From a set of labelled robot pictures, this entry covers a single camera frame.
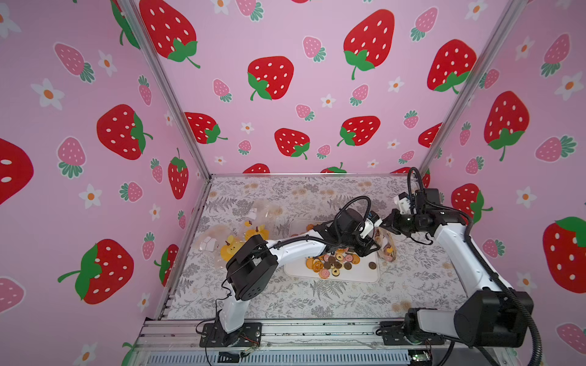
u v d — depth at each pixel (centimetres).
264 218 98
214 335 70
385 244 84
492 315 41
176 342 73
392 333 73
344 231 65
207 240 89
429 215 59
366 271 88
